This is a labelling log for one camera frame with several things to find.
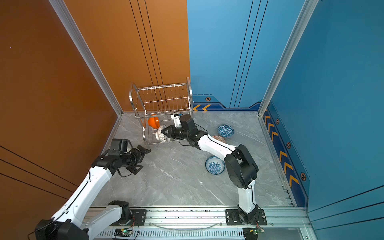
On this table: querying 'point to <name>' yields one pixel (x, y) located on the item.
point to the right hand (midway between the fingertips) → (160, 132)
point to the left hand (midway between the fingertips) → (149, 154)
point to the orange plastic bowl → (154, 122)
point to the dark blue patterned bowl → (226, 130)
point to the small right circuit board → (257, 231)
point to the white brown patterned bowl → (160, 136)
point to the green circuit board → (122, 233)
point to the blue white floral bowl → (214, 165)
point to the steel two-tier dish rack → (154, 106)
